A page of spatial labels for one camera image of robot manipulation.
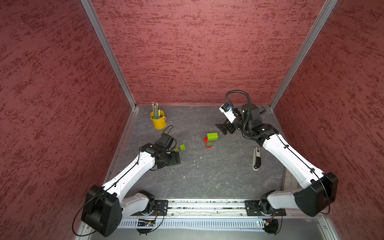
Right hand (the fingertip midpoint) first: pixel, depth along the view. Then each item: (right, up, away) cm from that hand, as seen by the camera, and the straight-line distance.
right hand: (222, 120), depth 78 cm
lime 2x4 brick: (-4, -10, +9) cm, 14 cm away
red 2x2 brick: (-5, -18, +19) cm, 27 cm away
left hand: (-27, -25, +3) cm, 37 cm away
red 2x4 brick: (-8, -12, +12) cm, 19 cm away
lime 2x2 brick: (-23, -18, +17) cm, 34 cm away
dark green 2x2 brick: (-6, -15, +14) cm, 21 cm away
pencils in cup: (-42, +7, +22) cm, 48 cm away
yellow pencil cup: (-40, 0, +23) cm, 46 cm away
